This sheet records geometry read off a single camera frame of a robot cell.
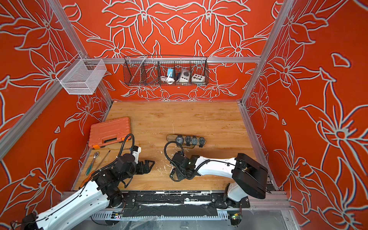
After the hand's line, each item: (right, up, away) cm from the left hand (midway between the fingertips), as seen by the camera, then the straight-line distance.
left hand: (150, 162), depth 79 cm
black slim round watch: (+26, +11, +8) cm, 29 cm away
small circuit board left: (-15, -24, -8) cm, 30 cm away
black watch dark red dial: (+22, +11, +8) cm, 26 cm away
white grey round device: (+20, +52, +11) cm, 57 cm away
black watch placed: (+30, +11, +6) cm, 33 cm away
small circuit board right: (+45, -25, -10) cm, 53 cm away
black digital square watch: (+17, +12, +8) cm, 22 cm away
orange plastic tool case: (-33, +15, +18) cm, 41 cm away
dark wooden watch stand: (+12, +12, +9) cm, 19 cm away
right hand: (+16, -8, +1) cm, 18 cm away
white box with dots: (+29, +52, +15) cm, 61 cm away
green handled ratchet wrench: (-36, +1, +9) cm, 37 cm away
